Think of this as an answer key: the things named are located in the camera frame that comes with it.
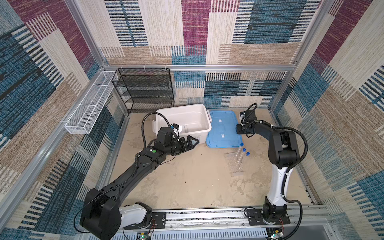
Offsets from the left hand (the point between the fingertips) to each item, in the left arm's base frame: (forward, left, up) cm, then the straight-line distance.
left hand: (194, 142), depth 77 cm
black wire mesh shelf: (+47, +35, -3) cm, 59 cm away
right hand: (+21, -32, -19) cm, 43 cm away
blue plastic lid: (+21, -21, -22) cm, 37 cm away
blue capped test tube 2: (-4, -28, -7) cm, 29 cm away
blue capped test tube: (-2, -26, -7) cm, 27 cm away
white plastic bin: (+32, 0, -20) cm, 37 cm away
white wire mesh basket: (+20, +66, -3) cm, 69 cm away
